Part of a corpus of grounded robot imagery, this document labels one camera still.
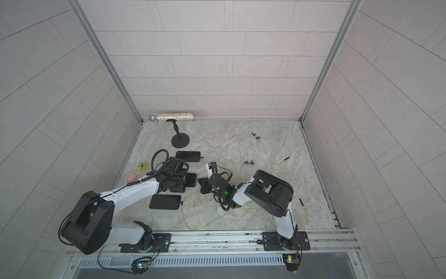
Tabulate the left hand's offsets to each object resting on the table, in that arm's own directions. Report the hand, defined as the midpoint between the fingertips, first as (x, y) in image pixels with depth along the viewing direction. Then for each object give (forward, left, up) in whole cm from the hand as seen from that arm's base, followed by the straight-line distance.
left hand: (193, 174), depth 90 cm
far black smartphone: (+11, +4, +1) cm, 11 cm away
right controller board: (-36, -45, -2) cm, 57 cm away
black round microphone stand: (+23, +12, -1) cm, 25 cm away
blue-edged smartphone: (-4, 0, +3) cm, 5 cm away
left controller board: (-38, +14, +1) cm, 40 cm away
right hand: (-4, -3, 0) cm, 5 cm away
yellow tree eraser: (+5, +28, -1) cm, 29 cm away
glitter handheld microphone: (+20, +19, +21) cm, 35 cm away
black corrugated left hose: (-12, +7, +26) cm, 29 cm away
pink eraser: (-2, +31, -1) cm, 31 cm away
